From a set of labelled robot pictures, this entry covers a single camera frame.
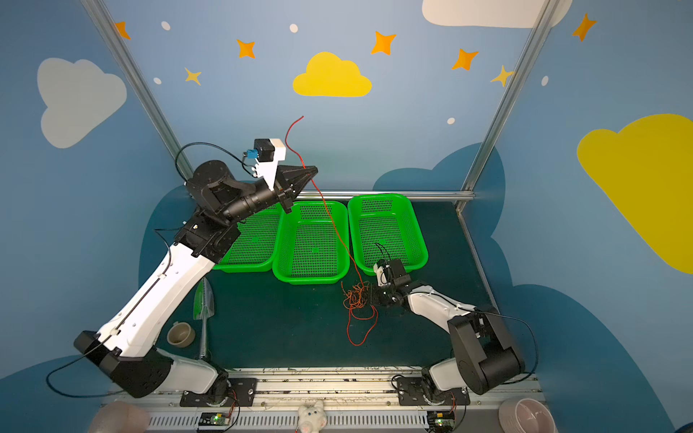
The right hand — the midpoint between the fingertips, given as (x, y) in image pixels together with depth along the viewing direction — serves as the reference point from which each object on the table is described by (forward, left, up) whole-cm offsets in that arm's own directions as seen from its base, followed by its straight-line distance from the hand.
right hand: (372, 292), depth 91 cm
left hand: (+4, +16, +51) cm, 53 cm away
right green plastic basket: (+33, -4, -4) cm, 33 cm away
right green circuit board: (-34, -19, -4) cm, 40 cm away
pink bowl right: (-32, -42, -3) cm, 53 cm away
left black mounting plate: (-32, +36, -3) cm, 48 cm away
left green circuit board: (-38, +42, -3) cm, 57 cm away
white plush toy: (-37, +15, +2) cm, 40 cm away
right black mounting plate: (-28, -12, -3) cm, 31 cm away
